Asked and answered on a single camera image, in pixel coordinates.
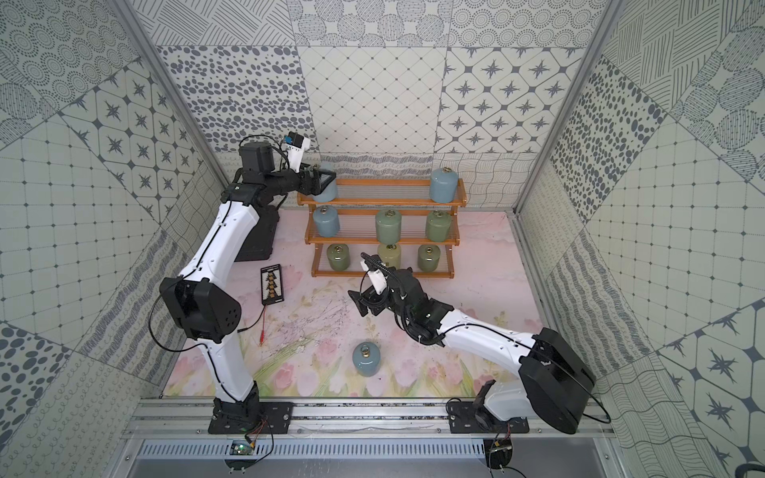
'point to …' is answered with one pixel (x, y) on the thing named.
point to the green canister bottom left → (339, 256)
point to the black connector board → (272, 284)
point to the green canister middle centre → (388, 224)
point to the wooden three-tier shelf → (357, 202)
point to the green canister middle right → (437, 225)
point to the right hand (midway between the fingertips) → (366, 283)
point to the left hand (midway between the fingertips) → (335, 170)
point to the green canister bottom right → (428, 257)
